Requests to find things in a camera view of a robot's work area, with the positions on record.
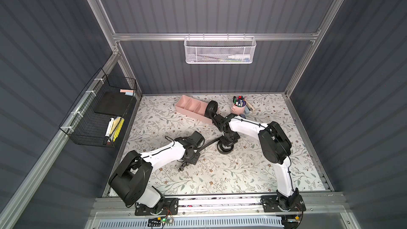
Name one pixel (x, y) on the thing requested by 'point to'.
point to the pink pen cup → (238, 104)
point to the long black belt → (211, 111)
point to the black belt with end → (222, 148)
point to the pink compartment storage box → (194, 108)
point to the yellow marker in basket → (117, 130)
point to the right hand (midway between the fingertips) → (232, 144)
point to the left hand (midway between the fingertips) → (191, 158)
